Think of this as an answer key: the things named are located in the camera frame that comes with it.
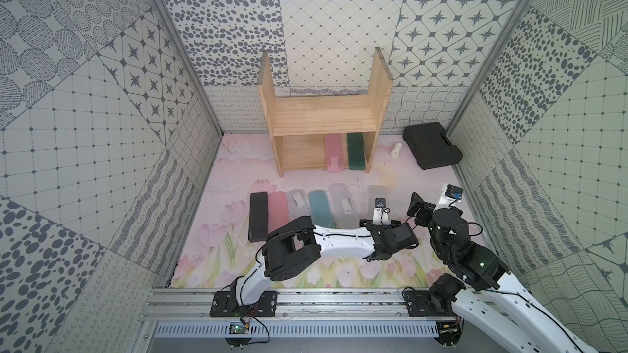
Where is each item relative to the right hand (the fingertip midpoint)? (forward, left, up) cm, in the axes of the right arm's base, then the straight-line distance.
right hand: (427, 200), depth 74 cm
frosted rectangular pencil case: (+16, +10, -22) cm, 29 cm away
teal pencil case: (+7, +33, -21) cm, 40 cm away
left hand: (-1, +9, -13) cm, 16 cm away
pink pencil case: (+27, +28, -11) cm, 41 cm away
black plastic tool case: (+38, -16, -16) cm, 44 cm away
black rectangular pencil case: (+3, +58, -20) cm, 61 cm away
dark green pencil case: (+31, +19, -12) cm, 38 cm away
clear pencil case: (+8, +25, -19) cm, 32 cm away
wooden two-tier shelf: (+22, +37, +8) cm, 44 cm away
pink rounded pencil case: (+7, +51, -21) cm, 56 cm away
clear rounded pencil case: (+9, +43, -19) cm, 48 cm away
